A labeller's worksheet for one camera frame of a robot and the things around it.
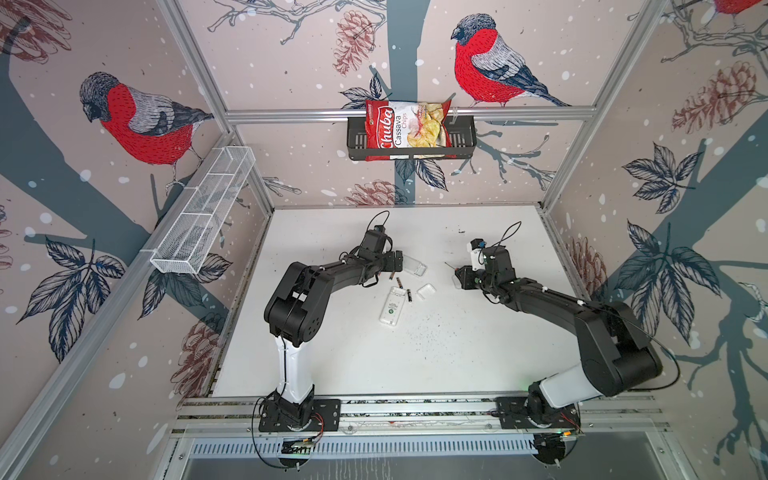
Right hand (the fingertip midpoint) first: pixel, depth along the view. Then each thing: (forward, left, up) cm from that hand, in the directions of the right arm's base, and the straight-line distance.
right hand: (455, 275), depth 93 cm
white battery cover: (-1, +9, -7) cm, 11 cm away
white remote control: (-8, +19, -5) cm, 22 cm away
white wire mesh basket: (-10, +70, +26) cm, 75 cm away
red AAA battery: (+3, +20, -6) cm, 22 cm away
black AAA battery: (0, +18, -5) cm, 19 cm away
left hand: (+7, +21, 0) cm, 22 cm away
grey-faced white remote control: (+7, +13, -6) cm, 16 cm away
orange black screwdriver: (+3, -1, -1) cm, 3 cm away
